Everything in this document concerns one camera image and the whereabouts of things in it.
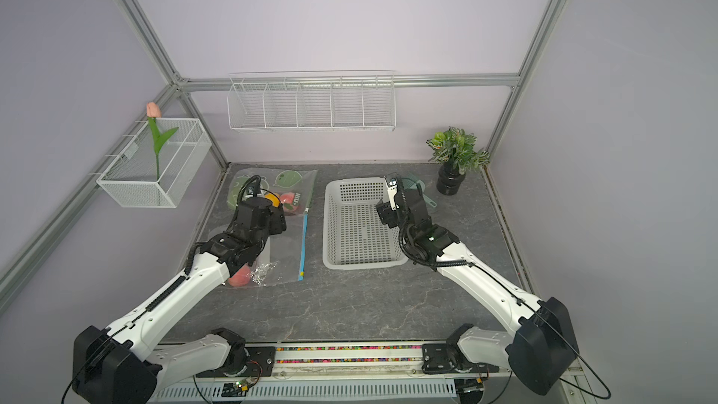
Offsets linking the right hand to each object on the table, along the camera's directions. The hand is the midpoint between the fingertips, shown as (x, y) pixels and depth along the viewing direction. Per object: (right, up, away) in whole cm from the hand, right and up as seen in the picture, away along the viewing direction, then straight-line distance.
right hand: (397, 193), depth 79 cm
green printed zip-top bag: (-38, +2, +29) cm, 48 cm away
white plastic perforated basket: (-14, -15, +19) cm, 28 cm away
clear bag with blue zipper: (-35, -20, +5) cm, 41 cm away
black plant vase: (+22, +5, +25) cm, 34 cm away
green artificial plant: (+20, +15, +12) cm, 28 cm away
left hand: (-37, -6, +1) cm, 37 cm away
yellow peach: (-31, -1, -13) cm, 34 cm away
